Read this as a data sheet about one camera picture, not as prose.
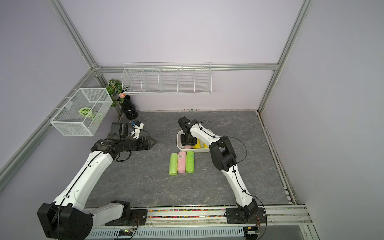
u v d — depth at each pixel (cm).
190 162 90
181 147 94
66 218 38
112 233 71
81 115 78
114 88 97
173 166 89
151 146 71
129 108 111
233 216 74
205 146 98
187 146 95
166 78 100
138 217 74
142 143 68
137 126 71
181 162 90
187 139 87
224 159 61
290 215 76
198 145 96
